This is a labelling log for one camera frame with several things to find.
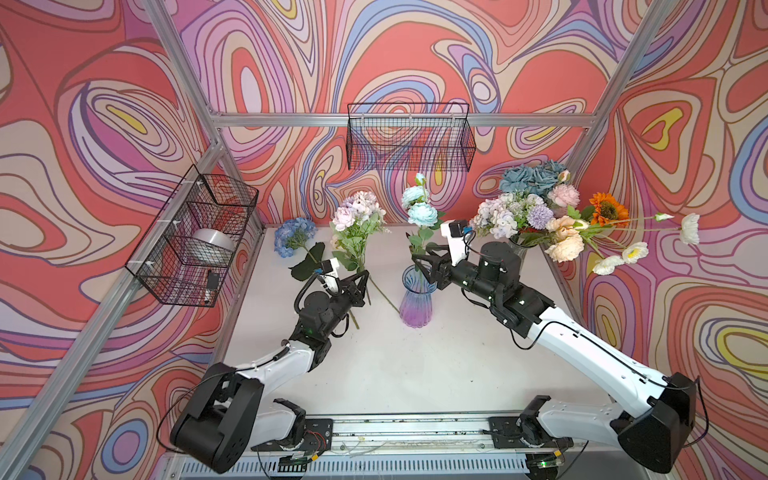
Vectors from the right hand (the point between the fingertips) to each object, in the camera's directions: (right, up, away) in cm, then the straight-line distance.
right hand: (420, 259), depth 70 cm
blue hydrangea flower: (-42, +8, +35) cm, 55 cm away
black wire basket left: (-60, -2, -3) cm, 60 cm away
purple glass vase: (+1, -16, +23) cm, 28 cm away
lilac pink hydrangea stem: (+22, +11, +7) cm, 26 cm away
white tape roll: (-50, +3, 0) cm, 51 cm away
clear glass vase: (+33, +3, +22) cm, 40 cm away
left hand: (-12, -4, +9) cm, 16 cm away
